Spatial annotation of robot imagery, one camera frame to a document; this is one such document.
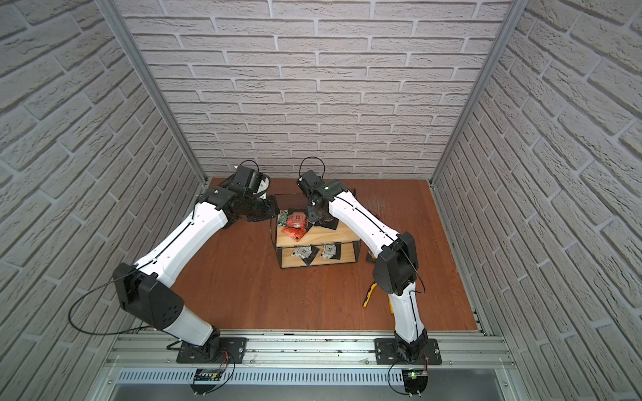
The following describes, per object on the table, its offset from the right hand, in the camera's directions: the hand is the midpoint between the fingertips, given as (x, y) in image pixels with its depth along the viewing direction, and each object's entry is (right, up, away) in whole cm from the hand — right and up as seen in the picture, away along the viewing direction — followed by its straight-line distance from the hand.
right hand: (325, 212), depth 87 cm
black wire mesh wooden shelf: (-8, -10, -7) cm, 14 cm away
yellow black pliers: (+15, -28, -2) cm, 32 cm away
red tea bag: (-10, -3, -3) cm, 11 cm away
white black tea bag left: (-7, -15, +5) cm, 18 cm away
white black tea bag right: (+2, -15, +7) cm, 17 cm away
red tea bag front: (-10, -7, -6) cm, 13 cm away
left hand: (-13, +2, -7) cm, 15 cm away
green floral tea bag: (-15, -2, -2) cm, 16 cm away
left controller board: (-35, -49, -16) cm, 62 cm away
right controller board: (+26, -48, -17) cm, 58 cm away
